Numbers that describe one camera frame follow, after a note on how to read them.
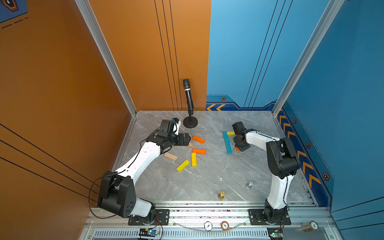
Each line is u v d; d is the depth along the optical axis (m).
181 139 0.74
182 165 0.90
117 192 0.42
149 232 0.71
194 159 0.93
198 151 0.97
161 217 0.74
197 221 0.74
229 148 1.00
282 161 0.53
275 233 0.71
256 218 0.72
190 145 0.99
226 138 1.05
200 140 1.02
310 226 0.66
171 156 0.94
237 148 0.97
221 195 0.77
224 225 0.71
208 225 0.71
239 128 0.82
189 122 1.12
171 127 0.68
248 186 0.81
